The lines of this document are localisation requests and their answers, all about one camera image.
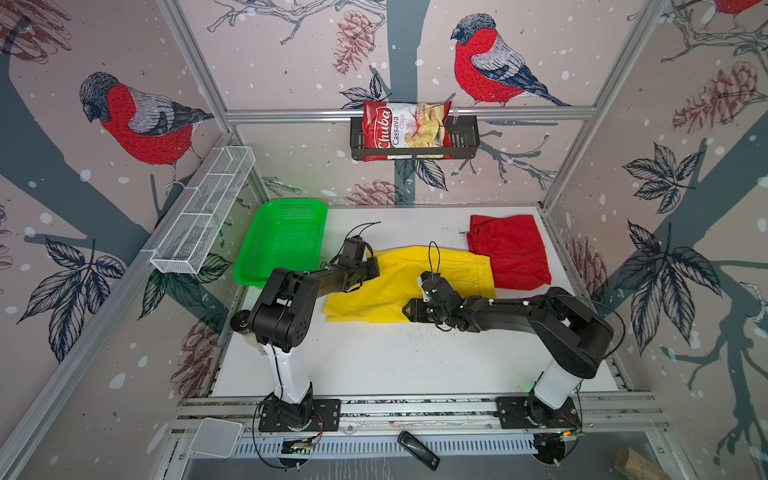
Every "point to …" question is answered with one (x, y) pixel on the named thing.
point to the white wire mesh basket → (187, 245)
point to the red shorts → (516, 250)
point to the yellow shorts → (382, 299)
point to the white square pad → (217, 437)
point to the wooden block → (637, 467)
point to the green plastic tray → (288, 234)
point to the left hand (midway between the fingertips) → (379, 265)
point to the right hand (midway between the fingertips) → (404, 318)
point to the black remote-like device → (412, 445)
